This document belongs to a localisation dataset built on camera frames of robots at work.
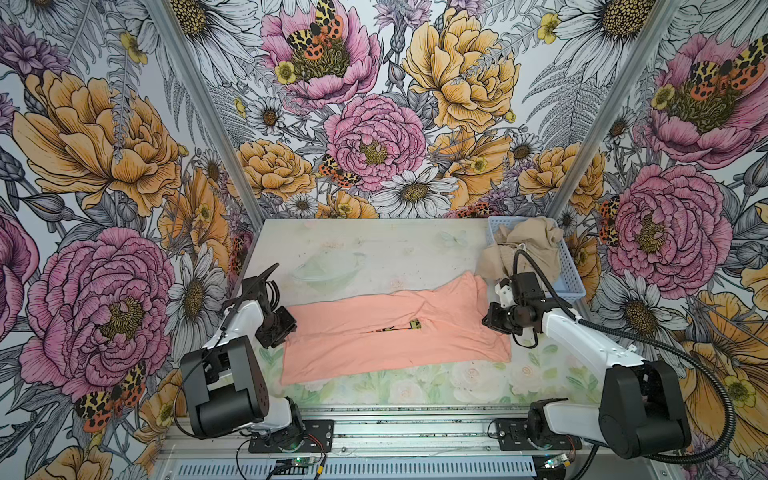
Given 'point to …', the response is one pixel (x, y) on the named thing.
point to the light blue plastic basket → (568, 280)
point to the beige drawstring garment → (538, 236)
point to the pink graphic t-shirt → (441, 323)
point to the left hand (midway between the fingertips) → (291, 340)
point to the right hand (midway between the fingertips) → (486, 329)
